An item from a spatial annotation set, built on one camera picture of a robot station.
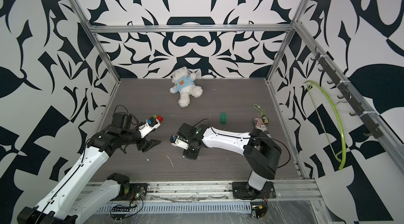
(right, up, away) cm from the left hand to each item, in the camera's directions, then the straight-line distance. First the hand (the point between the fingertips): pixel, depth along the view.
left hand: (154, 131), depth 77 cm
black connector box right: (+48, -34, -7) cm, 59 cm away
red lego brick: (-3, +3, +22) cm, 22 cm away
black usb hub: (-14, -35, -5) cm, 38 cm away
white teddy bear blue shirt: (+11, +26, +31) cm, 42 cm away
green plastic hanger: (+74, -5, -20) cm, 77 cm away
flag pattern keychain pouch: (+56, +1, +17) cm, 59 cm away
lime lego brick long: (-6, +4, +23) cm, 24 cm away
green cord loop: (+60, +9, +28) cm, 66 cm away
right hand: (+16, -11, +6) cm, 20 cm away
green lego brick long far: (+36, +4, +21) cm, 42 cm away
